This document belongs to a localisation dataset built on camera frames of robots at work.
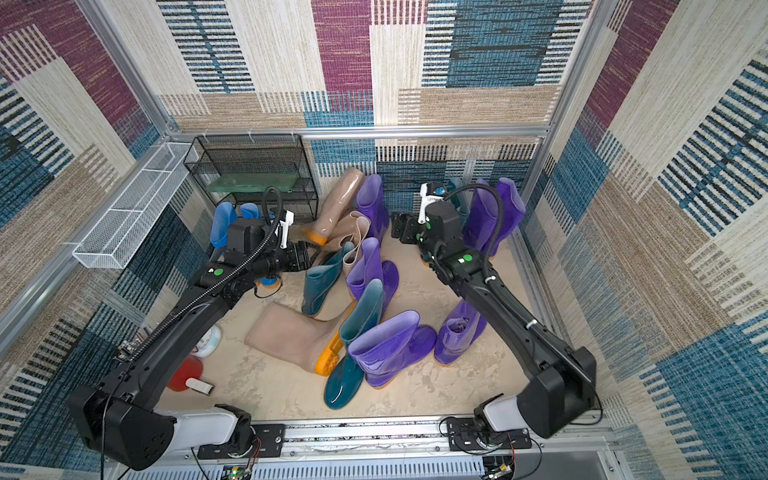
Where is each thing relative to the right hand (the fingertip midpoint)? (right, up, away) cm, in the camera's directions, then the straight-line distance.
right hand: (410, 219), depth 77 cm
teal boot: (-22, -14, -3) cm, 27 cm away
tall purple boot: (+23, +1, +8) cm, 24 cm away
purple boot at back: (-11, +9, +22) cm, 26 cm away
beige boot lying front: (-28, -34, +8) cm, 45 cm away
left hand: (-24, -7, -1) cm, 25 cm away
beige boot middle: (-16, -1, +17) cm, 24 cm away
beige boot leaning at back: (-23, +5, +19) cm, 30 cm away
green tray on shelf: (-52, +15, +27) cm, 61 cm away
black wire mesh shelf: (-48, +20, +30) cm, 60 cm away
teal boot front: (-17, -42, +2) cm, 45 cm away
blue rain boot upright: (-55, +2, +14) cm, 57 cm away
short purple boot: (+9, -25, -14) cm, 30 cm away
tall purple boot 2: (+30, +4, +10) cm, 32 cm away
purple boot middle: (-10, -12, -1) cm, 16 cm away
